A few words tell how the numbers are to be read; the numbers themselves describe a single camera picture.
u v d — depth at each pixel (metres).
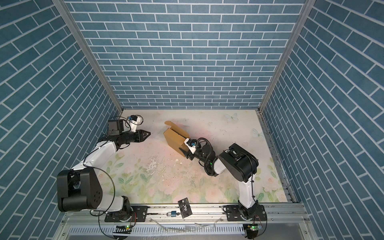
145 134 0.87
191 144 0.75
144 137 0.81
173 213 0.74
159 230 0.70
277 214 0.75
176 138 0.87
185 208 0.76
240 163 0.52
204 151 0.78
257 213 0.69
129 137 0.74
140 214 0.74
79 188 0.42
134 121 0.78
